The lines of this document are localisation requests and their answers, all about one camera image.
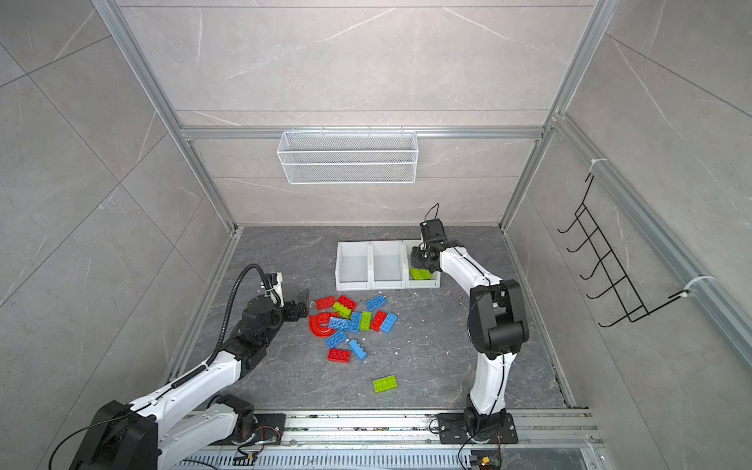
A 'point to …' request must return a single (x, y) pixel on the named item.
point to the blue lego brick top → (376, 303)
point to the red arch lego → (320, 323)
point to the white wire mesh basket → (349, 157)
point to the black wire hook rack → (621, 285)
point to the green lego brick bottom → (384, 384)
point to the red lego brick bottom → (339, 355)
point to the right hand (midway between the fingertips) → (418, 256)
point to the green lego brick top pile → (342, 310)
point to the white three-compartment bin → (378, 265)
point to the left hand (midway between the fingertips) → (292, 285)
